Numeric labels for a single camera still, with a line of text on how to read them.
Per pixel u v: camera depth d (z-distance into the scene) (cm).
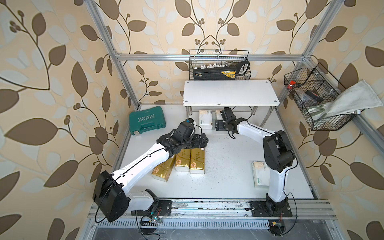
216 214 73
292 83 84
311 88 85
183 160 84
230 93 79
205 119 97
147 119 105
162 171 80
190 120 71
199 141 68
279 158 52
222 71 81
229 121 77
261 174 80
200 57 91
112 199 39
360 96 59
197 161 83
